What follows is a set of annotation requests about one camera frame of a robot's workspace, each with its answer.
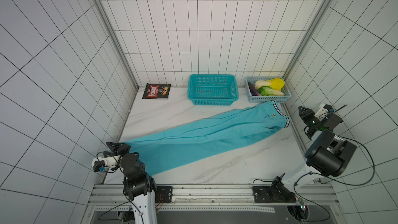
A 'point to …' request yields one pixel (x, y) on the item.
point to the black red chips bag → (156, 90)
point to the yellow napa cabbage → (277, 83)
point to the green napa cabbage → (267, 90)
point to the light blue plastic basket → (255, 99)
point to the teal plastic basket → (212, 89)
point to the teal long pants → (155, 151)
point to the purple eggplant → (254, 91)
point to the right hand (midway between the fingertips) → (296, 104)
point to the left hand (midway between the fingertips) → (110, 144)
